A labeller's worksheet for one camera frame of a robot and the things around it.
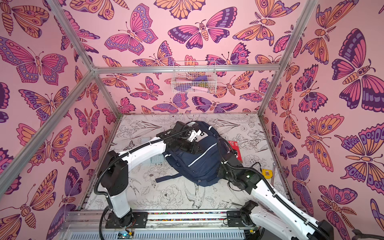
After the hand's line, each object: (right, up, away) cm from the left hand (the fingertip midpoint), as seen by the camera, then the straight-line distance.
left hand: (203, 149), depth 81 cm
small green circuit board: (-39, -40, -9) cm, 56 cm away
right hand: (+8, -9, -3) cm, 13 cm away
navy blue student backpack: (0, -10, +1) cm, 10 cm away
